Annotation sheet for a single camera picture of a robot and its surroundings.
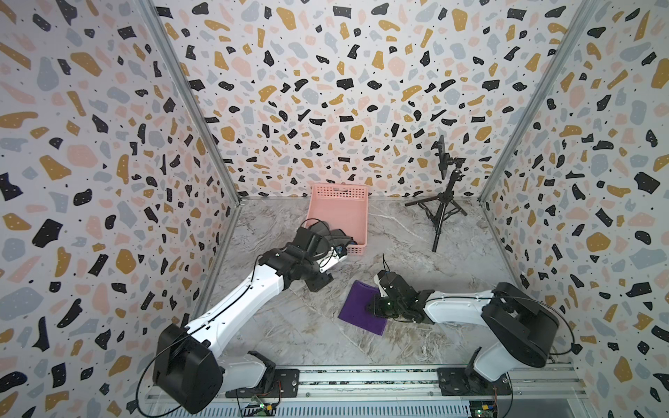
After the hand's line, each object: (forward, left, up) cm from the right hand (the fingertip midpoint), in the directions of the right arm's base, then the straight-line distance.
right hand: (364, 308), depth 87 cm
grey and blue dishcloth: (+32, +17, +3) cm, 36 cm away
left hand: (+6, +12, +14) cm, 19 cm away
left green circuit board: (-28, +29, -2) cm, 40 cm away
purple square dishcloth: (0, +3, -2) cm, 4 cm away
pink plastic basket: (+51, +10, -4) cm, 52 cm away
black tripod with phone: (+42, -31, +6) cm, 52 cm away
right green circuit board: (-26, -32, -4) cm, 42 cm away
